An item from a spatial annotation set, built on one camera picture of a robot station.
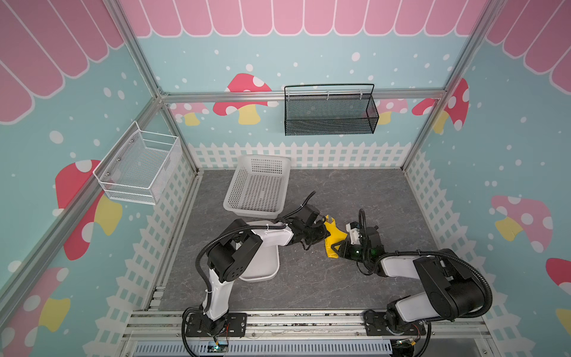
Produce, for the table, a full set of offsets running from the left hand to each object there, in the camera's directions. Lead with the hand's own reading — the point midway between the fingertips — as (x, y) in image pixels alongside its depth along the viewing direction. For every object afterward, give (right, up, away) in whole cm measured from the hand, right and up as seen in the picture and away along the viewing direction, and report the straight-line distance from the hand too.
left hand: (330, 237), depth 91 cm
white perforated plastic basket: (-33, +22, +22) cm, 45 cm away
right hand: (+1, -4, +1) cm, 4 cm away
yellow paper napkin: (+3, +1, +2) cm, 3 cm away
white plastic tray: (-26, -10, -2) cm, 28 cm away
